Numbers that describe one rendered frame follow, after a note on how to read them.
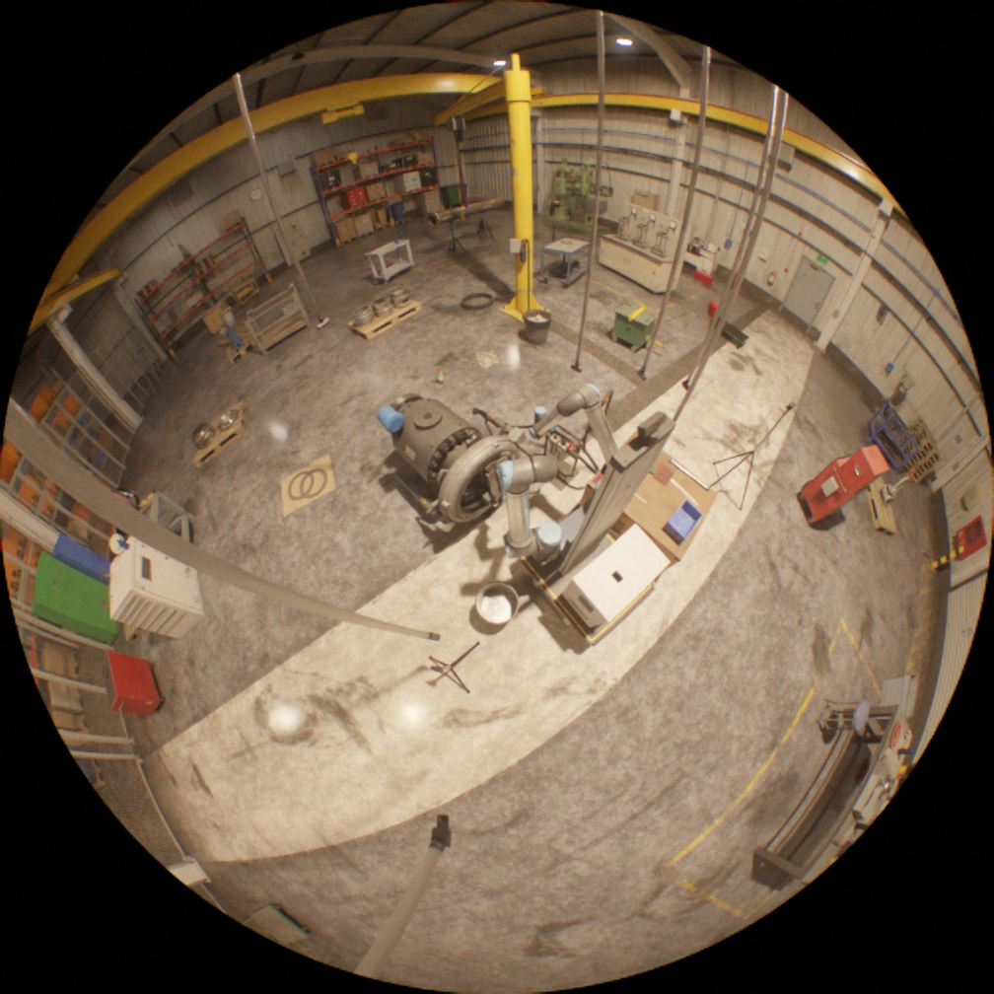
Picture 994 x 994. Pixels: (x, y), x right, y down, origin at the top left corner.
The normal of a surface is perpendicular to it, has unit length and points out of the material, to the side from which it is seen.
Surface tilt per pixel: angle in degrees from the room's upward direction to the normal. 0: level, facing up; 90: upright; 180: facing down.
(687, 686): 0
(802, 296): 90
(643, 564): 0
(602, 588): 0
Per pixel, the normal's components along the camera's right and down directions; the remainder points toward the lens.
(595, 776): -0.06, -0.47
